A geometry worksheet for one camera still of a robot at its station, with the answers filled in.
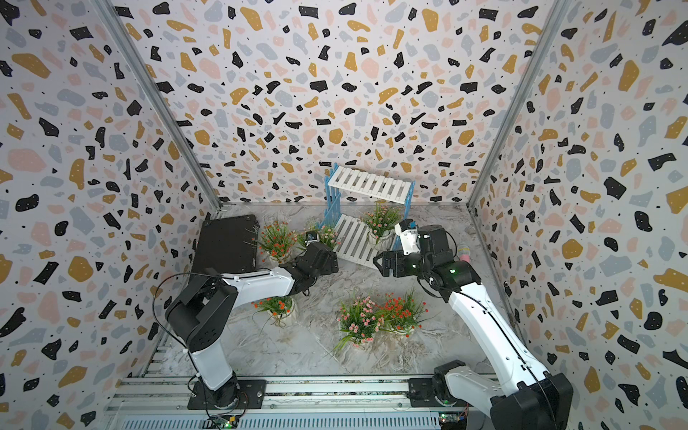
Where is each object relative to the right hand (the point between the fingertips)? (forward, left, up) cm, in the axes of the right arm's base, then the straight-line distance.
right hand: (387, 258), depth 76 cm
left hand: (+11, +20, -15) cm, 27 cm away
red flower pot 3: (-13, -4, -8) cm, 16 cm away
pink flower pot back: (+12, +19, -5) cm, 23 cm away
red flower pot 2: (-11, +30, -9) cm, 34 cm away
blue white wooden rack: (+22, +11, -21) cm, 33 cm away
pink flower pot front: (-15, +8, -10) cm, 20 cm away
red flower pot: (+11, +37, -8) cm, 39 cm away
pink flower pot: (+19, +2, -6) cm, 20 cm away
